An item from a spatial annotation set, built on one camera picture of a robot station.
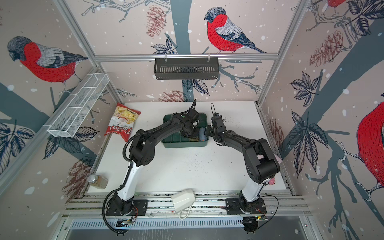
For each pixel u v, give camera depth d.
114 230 0.67
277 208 0.70
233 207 0.72
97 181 0.75
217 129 0.74
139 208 0.73
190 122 0.76
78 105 0.78
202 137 0.93
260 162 0.47
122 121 1.03
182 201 0.69
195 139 0.93
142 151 0.57
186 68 1.07
